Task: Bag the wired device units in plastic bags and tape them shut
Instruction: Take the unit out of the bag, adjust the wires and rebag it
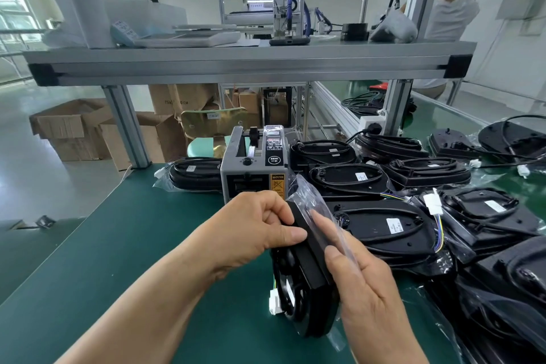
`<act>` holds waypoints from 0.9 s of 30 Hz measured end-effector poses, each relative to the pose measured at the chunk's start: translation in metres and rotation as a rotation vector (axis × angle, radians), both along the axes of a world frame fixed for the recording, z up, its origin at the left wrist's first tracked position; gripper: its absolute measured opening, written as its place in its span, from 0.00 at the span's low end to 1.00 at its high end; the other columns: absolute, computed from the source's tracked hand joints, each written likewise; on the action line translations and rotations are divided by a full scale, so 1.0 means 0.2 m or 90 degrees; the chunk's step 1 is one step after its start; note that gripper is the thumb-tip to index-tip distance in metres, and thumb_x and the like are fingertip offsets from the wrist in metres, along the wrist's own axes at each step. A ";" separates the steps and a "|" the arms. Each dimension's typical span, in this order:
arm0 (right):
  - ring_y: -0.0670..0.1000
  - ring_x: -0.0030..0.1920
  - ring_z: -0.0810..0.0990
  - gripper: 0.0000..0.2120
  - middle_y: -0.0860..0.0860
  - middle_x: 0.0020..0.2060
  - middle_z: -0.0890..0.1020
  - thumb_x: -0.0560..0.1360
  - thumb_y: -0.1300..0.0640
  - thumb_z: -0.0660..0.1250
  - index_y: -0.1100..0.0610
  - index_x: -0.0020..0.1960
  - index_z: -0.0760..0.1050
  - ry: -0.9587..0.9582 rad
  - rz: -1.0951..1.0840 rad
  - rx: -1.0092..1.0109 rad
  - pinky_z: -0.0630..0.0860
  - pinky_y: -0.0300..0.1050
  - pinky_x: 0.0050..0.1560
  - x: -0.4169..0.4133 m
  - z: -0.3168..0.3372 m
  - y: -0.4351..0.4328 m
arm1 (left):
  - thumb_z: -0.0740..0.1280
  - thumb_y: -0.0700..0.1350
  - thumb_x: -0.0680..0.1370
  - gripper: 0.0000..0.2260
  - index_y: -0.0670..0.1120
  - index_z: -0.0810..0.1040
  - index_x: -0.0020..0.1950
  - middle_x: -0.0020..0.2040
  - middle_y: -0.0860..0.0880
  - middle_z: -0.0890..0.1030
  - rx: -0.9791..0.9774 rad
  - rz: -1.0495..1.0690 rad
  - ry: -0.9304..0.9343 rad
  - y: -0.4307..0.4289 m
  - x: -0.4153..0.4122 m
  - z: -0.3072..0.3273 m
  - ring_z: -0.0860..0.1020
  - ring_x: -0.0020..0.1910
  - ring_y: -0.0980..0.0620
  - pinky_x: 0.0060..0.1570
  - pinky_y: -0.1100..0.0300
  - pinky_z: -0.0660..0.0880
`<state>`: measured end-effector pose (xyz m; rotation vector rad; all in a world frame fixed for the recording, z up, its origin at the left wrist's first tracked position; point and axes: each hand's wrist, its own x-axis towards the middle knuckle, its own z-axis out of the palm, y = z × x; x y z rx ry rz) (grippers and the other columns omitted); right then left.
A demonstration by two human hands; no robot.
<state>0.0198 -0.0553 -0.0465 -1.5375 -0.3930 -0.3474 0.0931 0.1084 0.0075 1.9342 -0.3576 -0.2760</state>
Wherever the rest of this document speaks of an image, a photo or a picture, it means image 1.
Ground white power socket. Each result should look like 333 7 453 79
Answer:
358 118 387 134

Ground person's left forearm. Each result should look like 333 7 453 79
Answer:
58 249 223 364

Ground grey metal shelf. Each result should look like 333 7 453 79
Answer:
24 39 476 88

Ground grey barcode scanner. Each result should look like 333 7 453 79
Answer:
369 8 419 43

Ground metal floor bracket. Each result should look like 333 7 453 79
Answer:
10 214 56 230

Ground open cardboard box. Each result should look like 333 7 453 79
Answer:
30 99 112 163
98 112 189 171

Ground unbagged black lamps with cables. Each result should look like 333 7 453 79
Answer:
428 116 546 168

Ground black phone on shelf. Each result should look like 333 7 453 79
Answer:
270 37 312 47

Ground person's right hand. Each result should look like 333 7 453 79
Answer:
309 208 419 352

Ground white box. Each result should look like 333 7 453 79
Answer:
102 0 189 36

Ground person's right forearm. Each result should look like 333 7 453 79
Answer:
362 325 429 364

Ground white flat scale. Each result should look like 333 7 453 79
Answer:
136 29 244 48

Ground group of bagged black lamps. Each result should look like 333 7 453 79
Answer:
288 133 546 364

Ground person's left hand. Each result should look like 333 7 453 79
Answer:
183 191 309 282

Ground green round stool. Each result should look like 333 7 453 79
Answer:
188 138 225 158

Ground bagged black lamp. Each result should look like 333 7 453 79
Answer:
286 173 359 352

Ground white handset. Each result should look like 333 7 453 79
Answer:
111 20 142 47

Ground window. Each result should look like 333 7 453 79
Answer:
0 0 42 83

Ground grey tape dispenser machine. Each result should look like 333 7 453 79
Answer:
220 125 291 204

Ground bundle of black cables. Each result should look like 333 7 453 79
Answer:
341 90 387 117

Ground black cup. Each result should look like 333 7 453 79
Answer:
341 22 370 42

